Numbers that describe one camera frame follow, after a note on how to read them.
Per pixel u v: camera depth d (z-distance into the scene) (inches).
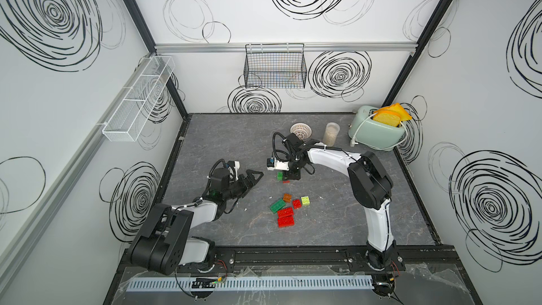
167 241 16.7
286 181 36.4
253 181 30.8
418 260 29.2
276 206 33.4
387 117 36.0
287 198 34.3
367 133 37.8
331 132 39.2
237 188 30.3
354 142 40.1
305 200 34.1
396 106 35.9
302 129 43.6
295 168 31.8
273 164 32.5
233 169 31.0
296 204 33.9
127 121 28.4
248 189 30.3
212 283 27.4
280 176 34.9
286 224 31.8
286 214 32.7
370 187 20.6
